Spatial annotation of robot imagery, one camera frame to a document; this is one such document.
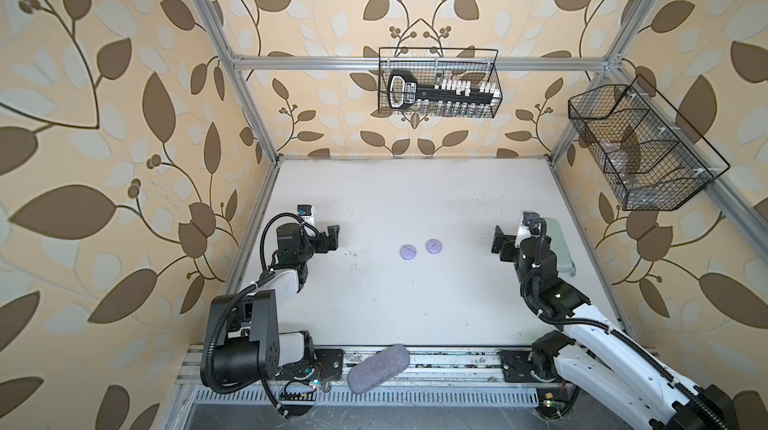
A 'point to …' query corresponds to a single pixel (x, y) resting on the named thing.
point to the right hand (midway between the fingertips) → (516, 233)
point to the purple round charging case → (408, 252)
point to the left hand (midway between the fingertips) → (323, 224)
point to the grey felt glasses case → (379, 368)
